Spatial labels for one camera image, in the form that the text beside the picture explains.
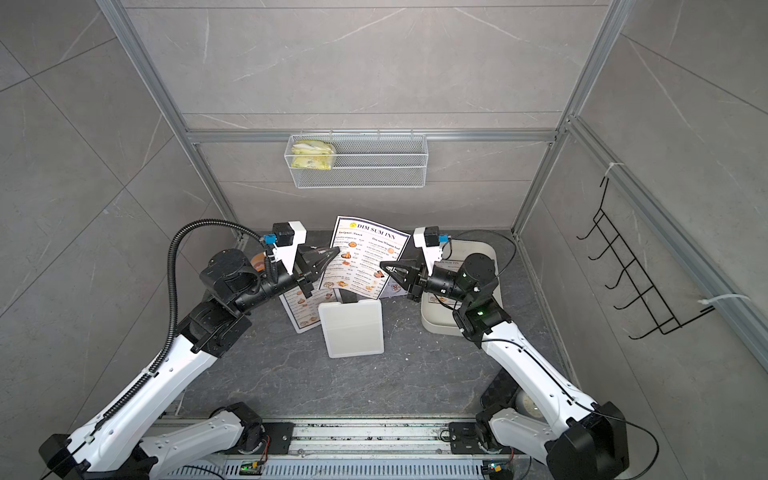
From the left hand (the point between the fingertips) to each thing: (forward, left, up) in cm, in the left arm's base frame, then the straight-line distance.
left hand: (336, 245), depth 57 cm
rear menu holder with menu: (+6, +16, -36) cm, 40 cm away
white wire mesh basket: (+52, 0, -15) cm, 54 cm away
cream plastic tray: (+7, -26, -45) cm, 53 cm away
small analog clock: (-22, -44, -40) cm, 64 cm away
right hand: (-1, -9, -6) cm, 11 cm away
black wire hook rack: (-12, -65, -11) cm, 67 cm away
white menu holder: (-2, 0, -32) cm, 32 cm away
